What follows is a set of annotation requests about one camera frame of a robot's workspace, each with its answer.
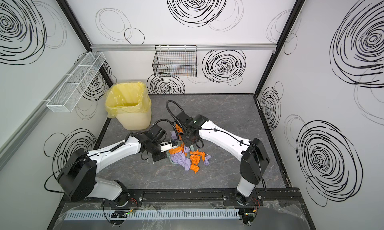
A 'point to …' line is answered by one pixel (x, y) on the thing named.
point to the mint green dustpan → (187, 154)
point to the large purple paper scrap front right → (180, 158)
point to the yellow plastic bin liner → (127, 98)
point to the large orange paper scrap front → (195, 157)
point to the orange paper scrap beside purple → (179, 149)
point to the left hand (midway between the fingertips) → (166, 153)
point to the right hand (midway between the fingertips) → (187, 141)
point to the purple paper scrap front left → (207, 162)
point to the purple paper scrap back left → (173, 135)
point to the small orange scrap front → (194, 168)
